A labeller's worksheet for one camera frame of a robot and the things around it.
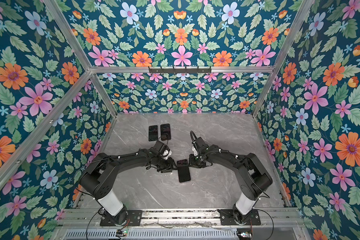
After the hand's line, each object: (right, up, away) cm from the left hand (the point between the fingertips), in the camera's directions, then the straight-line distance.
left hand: (178, 166), depth 87 cm
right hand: (+6, +1, +2) cm, 7 cm away
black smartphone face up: (-11, +20, +21) cm, 31 cm away
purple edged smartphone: (-20, +19, +21) cm, 35 cm away
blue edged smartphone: (+3, -3, +2) cm, 5 cm away
